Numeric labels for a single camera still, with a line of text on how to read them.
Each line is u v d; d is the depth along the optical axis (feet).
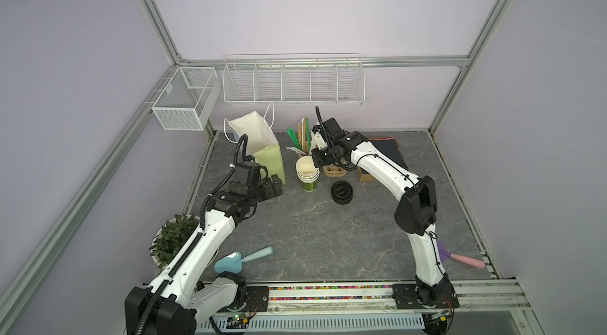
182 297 1.27
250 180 1.97
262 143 3.45
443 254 2.71
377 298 2.48
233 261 2.65
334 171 3.22
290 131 3.09
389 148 3.56
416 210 1.70
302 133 3.25
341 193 3.08
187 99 3.22
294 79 3.18
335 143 2.19
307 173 3.05
